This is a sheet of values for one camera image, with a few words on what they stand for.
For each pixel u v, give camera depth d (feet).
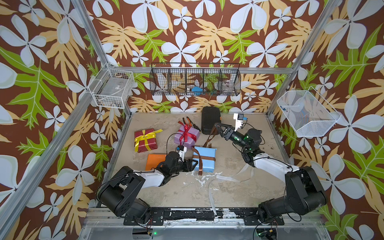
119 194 1.44
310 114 2.64
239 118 2.32
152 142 3.11
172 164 2.32
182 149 2.67
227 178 2.86
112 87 2.81
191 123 3.73
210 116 3.73
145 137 3.17
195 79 3.22
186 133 3.22
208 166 2.77
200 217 2.46
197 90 3.04
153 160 2.85
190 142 3.14
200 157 2.84
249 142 2.11
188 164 2.56
